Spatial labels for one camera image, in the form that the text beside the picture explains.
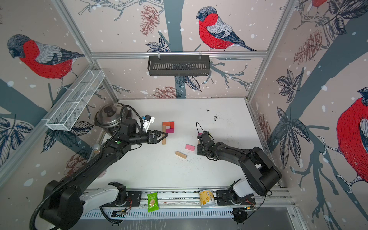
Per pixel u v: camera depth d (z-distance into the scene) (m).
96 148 0.81
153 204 0.71
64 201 0.39
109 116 0.87
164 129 1.01
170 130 1.01
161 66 0.93
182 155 0.89
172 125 1.04
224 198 0.73
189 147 0.93
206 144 0.71
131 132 0.63
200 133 0.93
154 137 0.69
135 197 0.74
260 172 0.44
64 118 0.71
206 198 0.68
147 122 0.72
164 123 1.04
